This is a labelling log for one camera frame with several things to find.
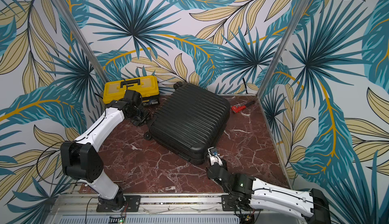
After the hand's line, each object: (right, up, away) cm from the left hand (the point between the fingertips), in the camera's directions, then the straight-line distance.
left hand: (149, 118), depth 86 cm
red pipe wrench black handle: (+56, +6, +24) cm, 62 cm away
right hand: (+33, -21, -8) cm, 40 cm away
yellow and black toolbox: (-6, +21, +15) cm, 27 cm away
